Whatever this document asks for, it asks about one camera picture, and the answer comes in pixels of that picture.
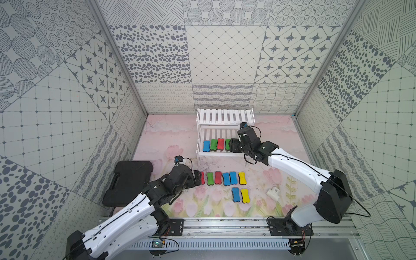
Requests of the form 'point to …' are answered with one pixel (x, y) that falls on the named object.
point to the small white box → (274, 193)
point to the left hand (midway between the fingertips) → (195, 172)
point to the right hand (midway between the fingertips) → (234, 144)
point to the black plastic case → (127, 183)
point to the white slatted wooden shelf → (215, 127)
